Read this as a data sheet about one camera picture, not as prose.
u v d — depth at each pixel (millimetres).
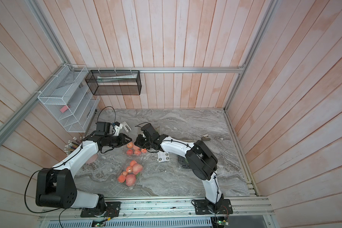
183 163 865
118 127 807
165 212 730
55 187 419
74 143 837
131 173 830
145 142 772
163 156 928
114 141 735
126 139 819
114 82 1065
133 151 908
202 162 502
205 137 1006
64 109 826
